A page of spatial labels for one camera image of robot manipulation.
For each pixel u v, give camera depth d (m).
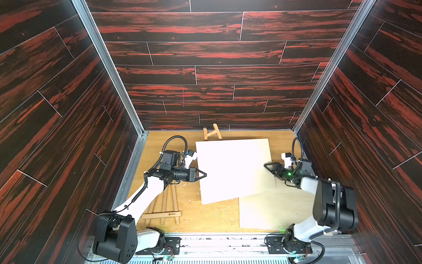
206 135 0.90
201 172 0.75
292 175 0.77
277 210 0.84
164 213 0.82
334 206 0.41
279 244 0.73
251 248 0.73
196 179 0.72
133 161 1.08
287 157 0.86
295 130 1.21
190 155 0.73
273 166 0.91
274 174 0.87
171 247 0.73
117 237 0.40
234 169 0.89
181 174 0.69
